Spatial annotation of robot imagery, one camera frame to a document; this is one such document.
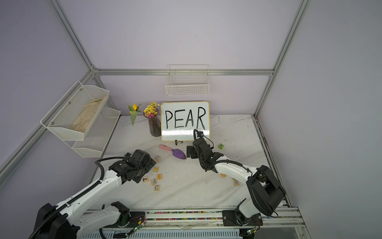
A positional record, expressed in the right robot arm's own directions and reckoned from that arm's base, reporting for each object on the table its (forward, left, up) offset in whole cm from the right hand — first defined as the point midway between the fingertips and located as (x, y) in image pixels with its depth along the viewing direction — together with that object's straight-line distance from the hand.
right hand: (191, 148), depth 87 cm
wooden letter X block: (-17, -26, -11) cm, 33 cm away
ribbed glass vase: (+18, +25, +1) cm, 31 cm away
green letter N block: (+8, -20, -11) cm, 25 cm away
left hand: (-11, +24, -3) cm, 26 cm away
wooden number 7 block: (-14, +27, -10) cm, 32 cm away
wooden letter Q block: (-12, -19, -11) cm, 26 cm away
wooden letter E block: (-13, +19, -10) cm, 25 cm away
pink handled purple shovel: (+4, +10, -11) cm, 15 cm away
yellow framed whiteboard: (+23, +9, +1) cm, 25 cm away
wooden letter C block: (-19, +20, -10) cm, 29 cm away
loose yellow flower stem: (+21, +35, +14) cm, 42 cm away
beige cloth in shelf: (+6, +56, +19) cm, 60 cm away
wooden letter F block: (-15, +22, -11) cm, 29 cm away
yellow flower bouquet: (+20, +24, +13) cm, 34 cm away
